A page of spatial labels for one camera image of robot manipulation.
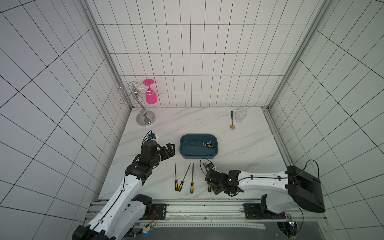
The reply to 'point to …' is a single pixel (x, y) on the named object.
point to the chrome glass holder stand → (145, 117)
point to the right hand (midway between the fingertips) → (210, 187)
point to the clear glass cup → (240, 113)
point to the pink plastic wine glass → (151, 97)
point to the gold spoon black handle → (232, 126)
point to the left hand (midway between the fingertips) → (167, 150)
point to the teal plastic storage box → (199, 146)
